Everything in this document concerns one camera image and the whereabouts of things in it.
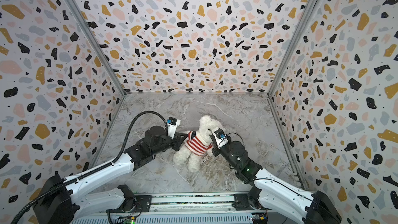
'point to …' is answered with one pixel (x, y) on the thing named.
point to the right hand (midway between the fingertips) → (212, 131)
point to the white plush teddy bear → (194, 159)
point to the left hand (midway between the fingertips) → (189, 133)
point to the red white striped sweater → (194, 144)
